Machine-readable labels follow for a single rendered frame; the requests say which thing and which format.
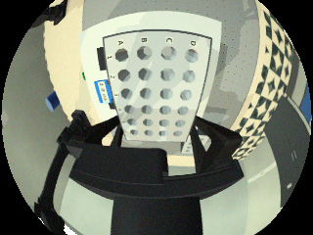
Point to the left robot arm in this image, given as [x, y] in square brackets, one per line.
[56, 14]

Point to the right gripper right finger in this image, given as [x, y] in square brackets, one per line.
[224, 143]

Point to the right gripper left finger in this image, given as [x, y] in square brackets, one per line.
[95, 133]

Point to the white box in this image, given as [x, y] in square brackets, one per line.
[92, 54]

